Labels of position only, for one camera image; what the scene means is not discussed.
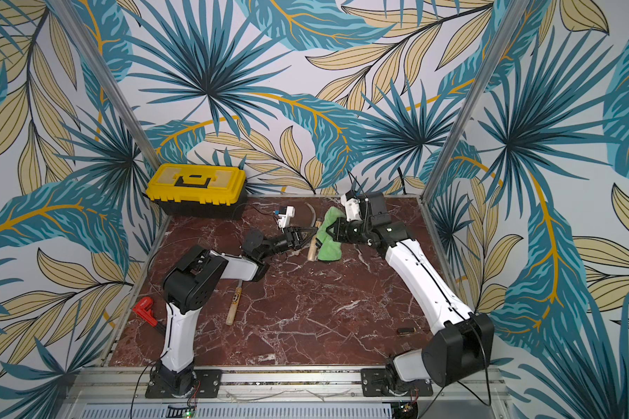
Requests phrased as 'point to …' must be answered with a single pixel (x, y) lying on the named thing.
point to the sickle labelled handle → (312, 253)
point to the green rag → (331, 249)
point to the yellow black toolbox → (199, 190)
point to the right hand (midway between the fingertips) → (329, 228)
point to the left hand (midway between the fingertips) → (319, 233)
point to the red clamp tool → (144, 308)
